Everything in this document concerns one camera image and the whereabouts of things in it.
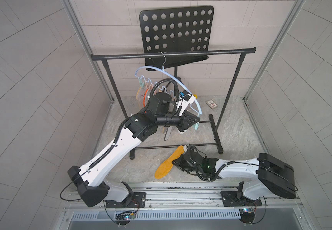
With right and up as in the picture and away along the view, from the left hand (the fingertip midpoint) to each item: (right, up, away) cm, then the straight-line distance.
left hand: (199, 119), depth 58 cm
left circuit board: (-33, -47, +8) cm, 58 cm away
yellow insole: (-15, -28, +21) cm, 38 cm away
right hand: (-12, -26, +20) cm, 35 cm away
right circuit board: (+25, -47, +10) cm, 54 cm away
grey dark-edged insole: (-13, -8, +17) cm, 23 cm away
